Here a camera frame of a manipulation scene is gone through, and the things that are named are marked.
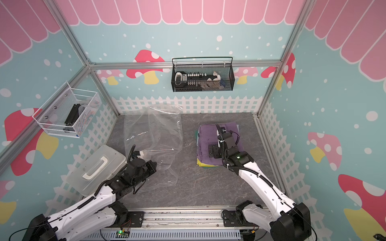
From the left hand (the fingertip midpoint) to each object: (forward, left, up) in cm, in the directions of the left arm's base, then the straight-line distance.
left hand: (158, 165), depth 83 cm
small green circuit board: (-31, +14, -12) cm, 36 cm away
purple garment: (+16, -27, +8) cm, 32 cm away
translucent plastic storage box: (-2, +29, +3) cm, 30 cm away
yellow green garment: (+1, -26, -2) cm, 26 cm away
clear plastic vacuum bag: (+22, +4, +3) cm, 23 cm away
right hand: (+8, -33, +9) cm, 35 cm away
